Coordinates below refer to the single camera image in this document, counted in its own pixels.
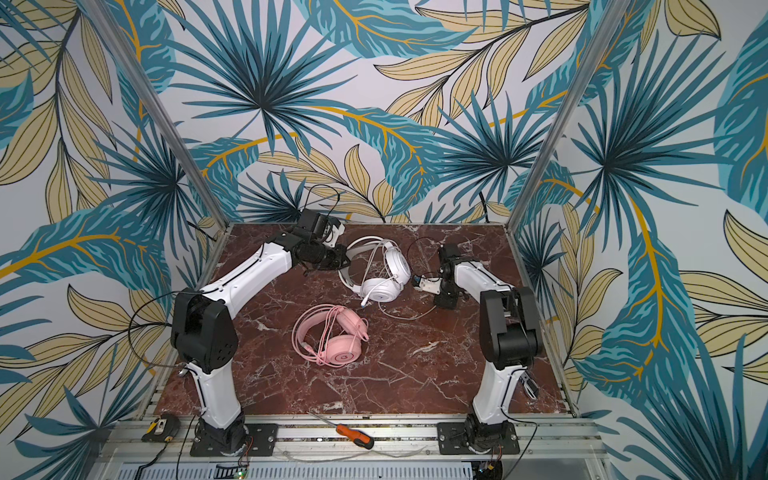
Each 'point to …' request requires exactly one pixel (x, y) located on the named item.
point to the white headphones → (377, 289)
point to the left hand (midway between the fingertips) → (350, 261)
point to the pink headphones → (329, 334)
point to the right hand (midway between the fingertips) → (447, 293)
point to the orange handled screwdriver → (359, 437)
